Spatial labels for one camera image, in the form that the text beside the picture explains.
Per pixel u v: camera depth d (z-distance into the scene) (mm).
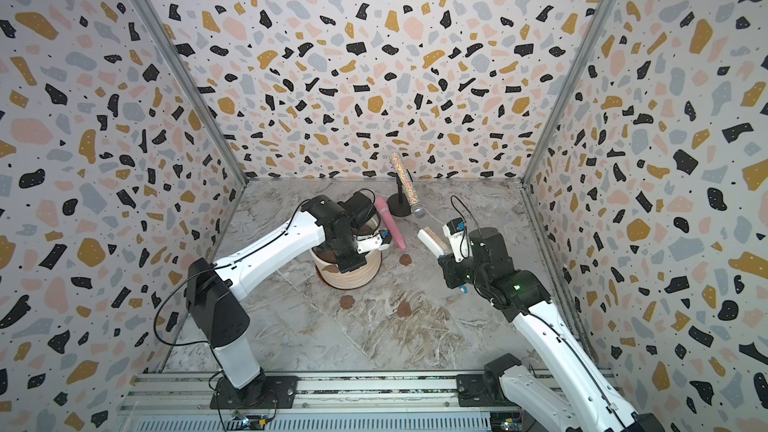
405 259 1001
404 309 879
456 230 640
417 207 948
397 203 1123
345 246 679
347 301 898
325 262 783
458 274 648
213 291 438
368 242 718
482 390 732
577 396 398
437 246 747
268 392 727
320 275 920
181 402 733
